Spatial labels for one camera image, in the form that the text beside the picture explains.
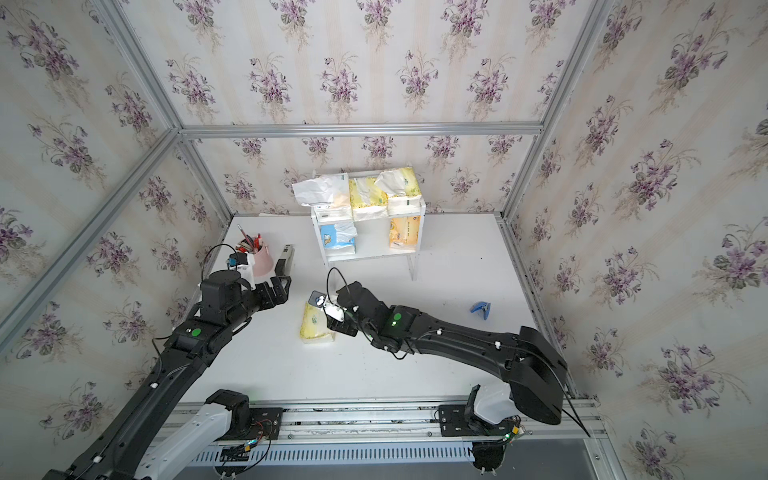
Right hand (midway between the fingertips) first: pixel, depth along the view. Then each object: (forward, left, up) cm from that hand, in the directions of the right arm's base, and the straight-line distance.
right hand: (336, 302), depth 75 cm
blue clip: (+9, -43, -17) cm, 47 cm away
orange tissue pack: (+24, -18, 0) cm, 30 cm away
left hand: (+4, +15, +3) cm, 16 cm away
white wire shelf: (+18, +1, +3) cm, 18 cm away
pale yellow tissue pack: (0, +9, -15) cm, 18 cm away
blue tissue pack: (+20, +4, +3) cm, 21 cm away
